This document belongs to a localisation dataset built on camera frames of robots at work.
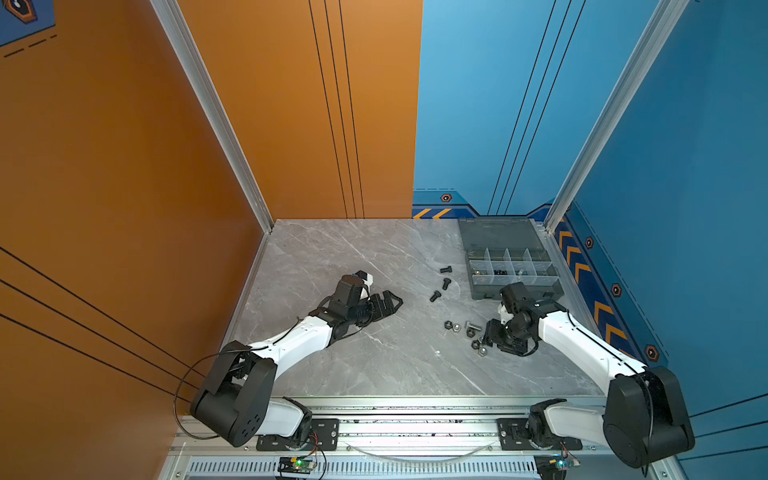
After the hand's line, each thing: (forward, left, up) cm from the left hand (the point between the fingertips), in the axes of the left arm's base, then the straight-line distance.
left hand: (394, 304), depth 86 cm
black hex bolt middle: (+15, -18, -9) cm, 25 cm away
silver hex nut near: (-10, -26, -10) cm, 30 cm away
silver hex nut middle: (-2, -19, -10) cm, 22 cm away
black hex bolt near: (+9, -14, -10) cm, 19 cm away
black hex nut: (-2, -17, -9) cm, 19 cm away
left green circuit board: (-37, +23, -12) cm, 45 cm away
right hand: (-9, -27, -6) cm, 29 cm away
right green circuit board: (-37, -39, -11) cm, 55 cm away
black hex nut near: (-8, -24, -10) cm, 27 cm away
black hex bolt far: (+20, -18, -9) cm, 28 cm away
